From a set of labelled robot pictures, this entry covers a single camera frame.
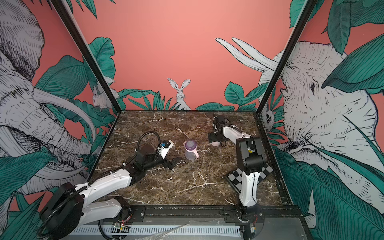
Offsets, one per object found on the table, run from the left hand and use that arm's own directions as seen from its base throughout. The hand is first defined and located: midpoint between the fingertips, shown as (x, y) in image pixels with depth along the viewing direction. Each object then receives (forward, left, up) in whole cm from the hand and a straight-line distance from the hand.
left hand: (176, 149), depth 81 cm
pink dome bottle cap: (+12, -25, -15) cm, 32 cm away
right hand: (+17, -24, -12) cm, 32 cm away
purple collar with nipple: (+3, -8, -1) cm, 9 cm away
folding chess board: (-12, -33, -13) cm, 37 cm away
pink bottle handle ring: (+1, -10, -5) cm, 11 cm away
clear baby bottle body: (+4, -7, -15) cm, 17 cm away
